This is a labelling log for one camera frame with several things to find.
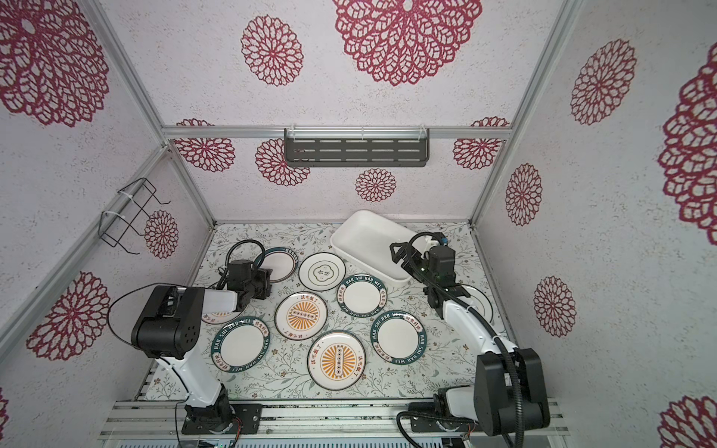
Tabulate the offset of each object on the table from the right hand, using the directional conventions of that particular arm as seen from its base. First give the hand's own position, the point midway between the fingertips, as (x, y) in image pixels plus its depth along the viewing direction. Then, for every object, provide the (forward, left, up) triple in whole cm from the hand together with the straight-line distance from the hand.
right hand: (398, 248), depth 84 cm
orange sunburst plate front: (-27, +18, -21) cm, 39 cm away
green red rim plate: (+9, +42, -19) cm, 47 cm away
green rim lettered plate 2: (-19, -1, -20) cm, 28 cm away
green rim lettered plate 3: (-23, +49, -20) cm, 57 cm away
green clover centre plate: (+5, +26, -20) cm, 33 cm away
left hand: (+3, +43, -18) cm, 46 cm away
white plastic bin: (+23, +10, -22) cm, 33 cm away
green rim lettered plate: (-4, +11, -21) cm, 24 cm away
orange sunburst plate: (-13, +31, -20) cm, 39 cm away
